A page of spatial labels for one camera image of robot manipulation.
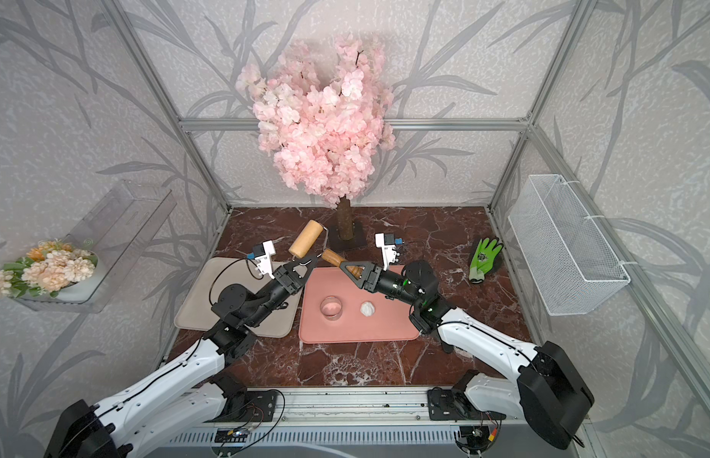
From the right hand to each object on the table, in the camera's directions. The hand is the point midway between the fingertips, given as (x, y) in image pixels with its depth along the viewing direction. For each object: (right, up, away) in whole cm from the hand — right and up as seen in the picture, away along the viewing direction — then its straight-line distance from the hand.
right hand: (343, 266), depth 67 cm
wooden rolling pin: (-8, +7, 0) cm, 11 cm away
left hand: (-6, +1, -2) cm, 6 cm away
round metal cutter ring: (-7, -16, +24) cm, 30 cm away
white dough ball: (+5, -16, +21) cm, 27 cm away
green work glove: (+47, -2, +36) cm, 59 cm away
